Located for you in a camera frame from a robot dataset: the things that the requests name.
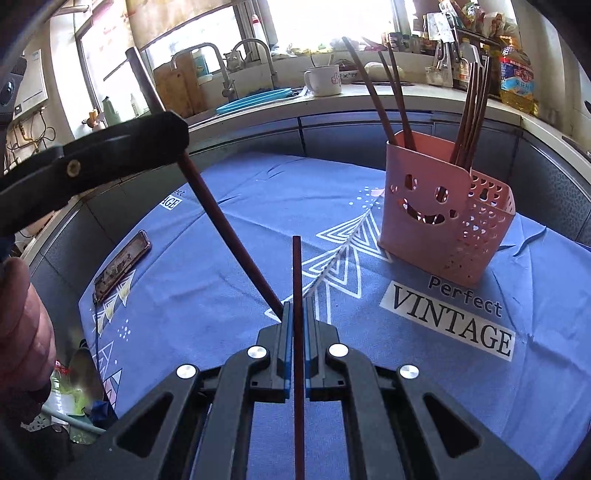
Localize pale green bottle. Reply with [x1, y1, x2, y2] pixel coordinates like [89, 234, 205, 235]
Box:
[102, 96, 122, 127]

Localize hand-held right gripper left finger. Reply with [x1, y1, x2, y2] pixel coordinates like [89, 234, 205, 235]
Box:
[58, 300, 296, 480]

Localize person's left hand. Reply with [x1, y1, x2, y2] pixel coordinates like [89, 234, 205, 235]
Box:
[0, 256, 57, 407]

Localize crumpled plastic bag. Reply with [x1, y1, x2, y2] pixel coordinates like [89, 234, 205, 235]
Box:
[44, 348, 118, 446]

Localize cooking oil bottle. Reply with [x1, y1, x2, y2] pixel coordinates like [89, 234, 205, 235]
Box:
[499, 37, 539, 116]

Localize brown wooden chopstick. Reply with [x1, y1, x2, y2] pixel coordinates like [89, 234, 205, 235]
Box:
[126, 46, 283, 315]
[292, 235, 306, 480]

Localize blue plastic basin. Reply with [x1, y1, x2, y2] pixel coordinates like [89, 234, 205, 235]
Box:
[215, 88, 294, 116]

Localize smartphone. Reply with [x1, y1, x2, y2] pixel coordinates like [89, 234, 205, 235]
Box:
[92, 229, 152, 303]

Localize white plastic jug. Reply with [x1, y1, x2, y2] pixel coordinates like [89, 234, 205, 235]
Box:
[457, 39, 483, 90]

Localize bunch of wooden chopsticks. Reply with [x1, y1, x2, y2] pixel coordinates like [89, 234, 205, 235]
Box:
[342, 36, 491, 169]

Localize wooden cutting board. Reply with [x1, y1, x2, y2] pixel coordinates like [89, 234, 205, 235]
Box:
[153, 55, 206, 118]

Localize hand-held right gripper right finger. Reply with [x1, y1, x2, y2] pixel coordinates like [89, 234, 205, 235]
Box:
[302, 302, 541, 480]

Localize white water heater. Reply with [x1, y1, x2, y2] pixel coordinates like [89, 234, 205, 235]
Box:
[14, 48, 51, 121]

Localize white daikon radish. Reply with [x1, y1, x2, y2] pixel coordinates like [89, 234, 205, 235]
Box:
[364, 61, 406, 83]

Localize large printed window blind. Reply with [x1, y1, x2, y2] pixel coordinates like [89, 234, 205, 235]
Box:
[126, 0, 269, 52]

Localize snack bags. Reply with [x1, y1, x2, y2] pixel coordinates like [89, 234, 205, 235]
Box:
[438, 0, 520, 40]

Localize white mug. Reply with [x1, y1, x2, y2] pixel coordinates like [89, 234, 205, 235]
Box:
[303, 65, 343, 97]

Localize blue printed tablecloth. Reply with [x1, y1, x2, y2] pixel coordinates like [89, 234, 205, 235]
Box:
[78, 152, 591, 480]

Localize grey kitchen base cabinets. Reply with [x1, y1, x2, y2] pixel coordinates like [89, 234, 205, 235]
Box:
[21, 111, 591, 278]

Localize pink plastic utensil holder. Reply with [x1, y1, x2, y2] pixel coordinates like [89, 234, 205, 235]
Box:
[378, 130, 516, 288]

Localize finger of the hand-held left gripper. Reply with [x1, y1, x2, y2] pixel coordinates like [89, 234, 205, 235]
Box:
[0, 110, 191, 237]

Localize steel kitchen faucet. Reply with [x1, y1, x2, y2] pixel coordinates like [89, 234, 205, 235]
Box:
[231, 38, 279, 89]
[170, 42, 236, 100]

